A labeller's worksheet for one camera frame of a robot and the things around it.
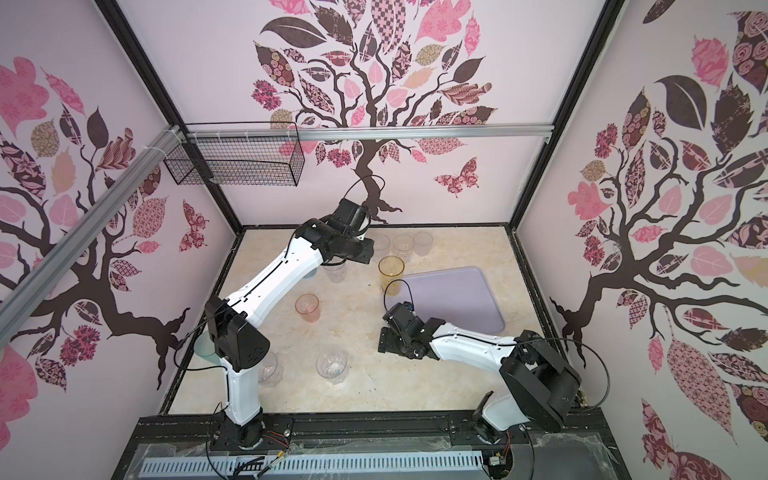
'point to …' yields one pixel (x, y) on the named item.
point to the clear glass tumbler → (403, 244)
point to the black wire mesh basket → (265, 153)
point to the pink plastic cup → (308, 306)
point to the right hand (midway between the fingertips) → (388, 342)
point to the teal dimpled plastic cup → (204, 347)
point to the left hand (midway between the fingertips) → (364, 253)
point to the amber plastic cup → (391, 269)
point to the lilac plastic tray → (461, 297)
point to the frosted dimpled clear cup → (422, 242)
